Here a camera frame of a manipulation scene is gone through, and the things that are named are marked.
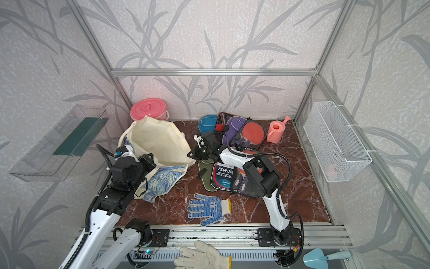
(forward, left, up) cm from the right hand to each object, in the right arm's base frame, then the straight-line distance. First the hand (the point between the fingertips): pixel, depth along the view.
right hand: (187, 153), depth 89 cm
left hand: (-9, +10, +14) cm, 20 cm away
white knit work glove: (-44, -12, -11) cm, 47 cm away
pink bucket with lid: (+29, +22, +8) cm, 38 cm away
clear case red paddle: (+19, -36, -9) cm, 42 cm away
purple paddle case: (+28, -27, -6) cm, 39 cm away
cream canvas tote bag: (+3, +10, -3) cm, 11 cm away
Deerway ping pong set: (-10, -21, -8) cm, 25 cm away
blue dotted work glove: (-25, -15, -12) cm, 31 cm away
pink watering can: (+18, -53, -1) cm, 56 cm away
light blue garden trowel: (-45, -58, -9) cm, 74 cm away
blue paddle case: (+29, -9, -6) cm, 31 cm away
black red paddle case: (+26, -18, -6) cm, 32 cm away
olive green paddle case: (-3, -9, -10) cm, 14 cm away
